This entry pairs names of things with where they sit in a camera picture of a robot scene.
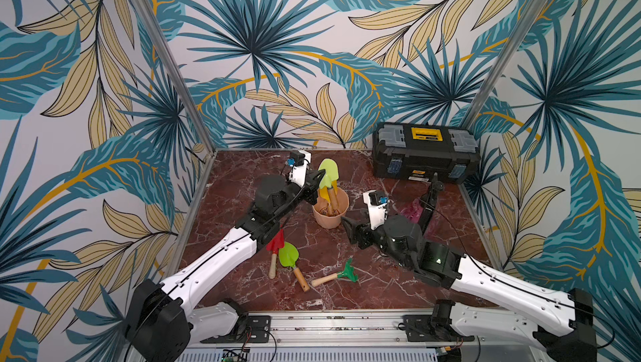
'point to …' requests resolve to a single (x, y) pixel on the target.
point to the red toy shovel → (276, 243)
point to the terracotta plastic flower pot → (328, 214)
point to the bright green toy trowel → (289, 256)
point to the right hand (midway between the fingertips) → (339, 229)
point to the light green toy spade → (331, 173)
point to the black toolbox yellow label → (415, 151)
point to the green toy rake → (348, 274)
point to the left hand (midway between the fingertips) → (323, 173)
